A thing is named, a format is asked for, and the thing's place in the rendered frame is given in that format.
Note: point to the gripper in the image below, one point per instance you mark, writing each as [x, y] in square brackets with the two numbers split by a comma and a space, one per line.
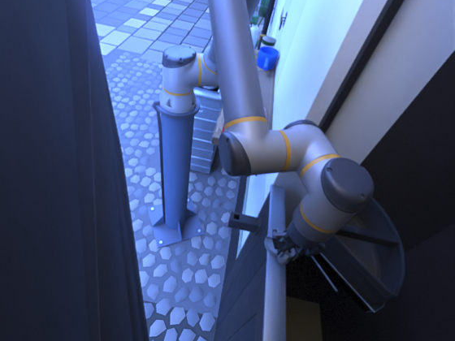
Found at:
[306, 244]

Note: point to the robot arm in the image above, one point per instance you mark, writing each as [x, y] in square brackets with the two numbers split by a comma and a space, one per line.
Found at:
[241, 84]

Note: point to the dark blue lower door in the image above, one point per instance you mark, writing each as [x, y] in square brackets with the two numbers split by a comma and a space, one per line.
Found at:
[245, 290]

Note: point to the dark grey feeder trough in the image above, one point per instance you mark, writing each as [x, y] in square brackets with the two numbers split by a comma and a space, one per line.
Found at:
[384, 261]

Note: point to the white stable door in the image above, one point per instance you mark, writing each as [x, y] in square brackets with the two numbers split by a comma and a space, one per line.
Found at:
[305, 66]

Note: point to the grey ribbed metal crate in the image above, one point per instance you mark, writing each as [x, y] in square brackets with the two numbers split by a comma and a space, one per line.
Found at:
[204, 133]

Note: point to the blue plastic bucket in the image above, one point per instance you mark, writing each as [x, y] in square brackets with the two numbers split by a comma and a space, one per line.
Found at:
[267, 57]

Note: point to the cream stable front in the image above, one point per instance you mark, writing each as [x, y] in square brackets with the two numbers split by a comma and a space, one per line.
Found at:
[408, 84]

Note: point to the white tub with green lid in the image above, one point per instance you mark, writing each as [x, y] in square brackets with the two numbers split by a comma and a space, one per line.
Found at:
[268, 41]

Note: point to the green brush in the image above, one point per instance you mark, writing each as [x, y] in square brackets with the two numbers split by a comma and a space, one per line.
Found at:
[265, 7]

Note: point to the black square bracket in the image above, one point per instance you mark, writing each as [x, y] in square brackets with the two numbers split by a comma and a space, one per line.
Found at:
[245, 223]

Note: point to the grey round pipe post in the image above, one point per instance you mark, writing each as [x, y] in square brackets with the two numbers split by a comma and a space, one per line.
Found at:
[274, 297]

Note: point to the black feeder frame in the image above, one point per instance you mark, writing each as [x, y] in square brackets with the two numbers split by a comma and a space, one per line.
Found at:
[341, 282]

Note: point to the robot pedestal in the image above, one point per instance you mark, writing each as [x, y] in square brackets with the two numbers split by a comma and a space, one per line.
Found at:
[176, 162]

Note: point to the black wall hook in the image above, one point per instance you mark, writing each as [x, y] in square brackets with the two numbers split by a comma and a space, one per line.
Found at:
[284, 20]

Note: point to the dark blue post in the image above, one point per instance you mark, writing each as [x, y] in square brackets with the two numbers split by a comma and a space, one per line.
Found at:
[53, 162]

